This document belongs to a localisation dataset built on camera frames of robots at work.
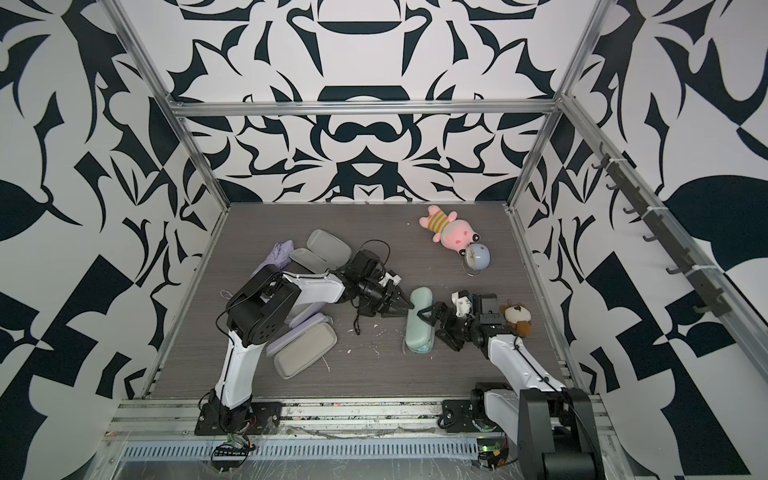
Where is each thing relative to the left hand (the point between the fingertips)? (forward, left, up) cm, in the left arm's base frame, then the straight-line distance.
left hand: (413, 306), depth 86 cm
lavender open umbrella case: (-6, +29, -4) cm, 30 cm away
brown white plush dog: (-2, -31, -4) cm, 32 cm away
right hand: (-3, -4, -1) cm, 5 cm away
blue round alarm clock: (+15, -22, 0) cm, 27 cm away
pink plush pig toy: (+26, -17, 0) cm, 31 cm away
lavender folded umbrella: (+21, +41, -2) cm, 46 cm away
